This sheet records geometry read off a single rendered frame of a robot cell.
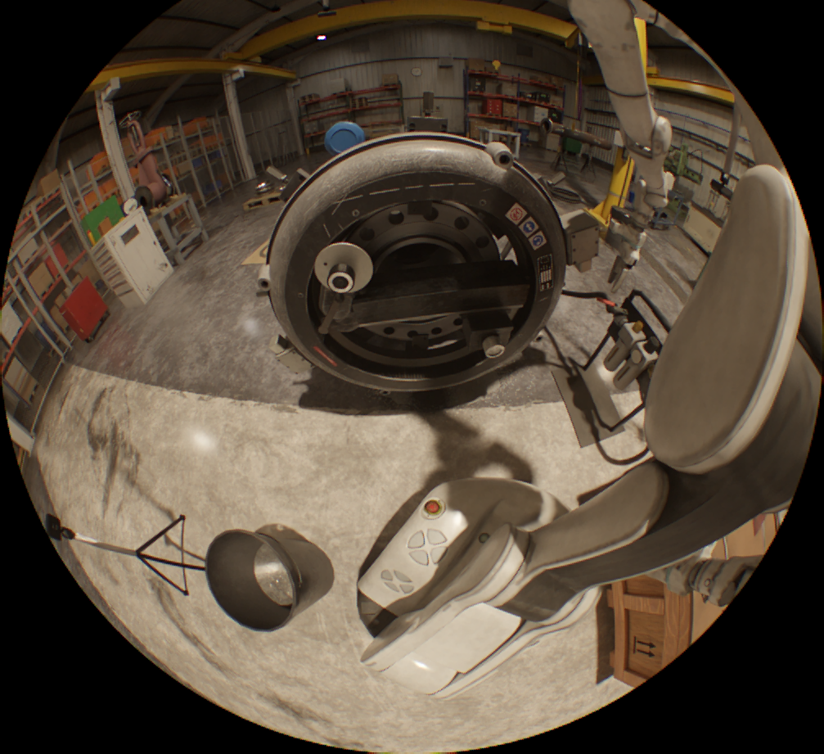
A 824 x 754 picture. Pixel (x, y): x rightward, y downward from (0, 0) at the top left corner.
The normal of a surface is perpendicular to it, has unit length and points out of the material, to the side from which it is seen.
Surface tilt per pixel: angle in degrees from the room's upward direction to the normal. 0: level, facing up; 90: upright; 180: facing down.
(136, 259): 90
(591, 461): 0
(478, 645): 16
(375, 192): 90
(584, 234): 90
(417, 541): 0
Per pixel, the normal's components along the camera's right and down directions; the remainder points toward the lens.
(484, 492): -0.02, -0.97
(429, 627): -0.26, -0.39
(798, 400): -0.42, -0.08
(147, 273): 1.00, -0.02
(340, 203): 0.09, 0.75
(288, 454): -0.06, -0.65
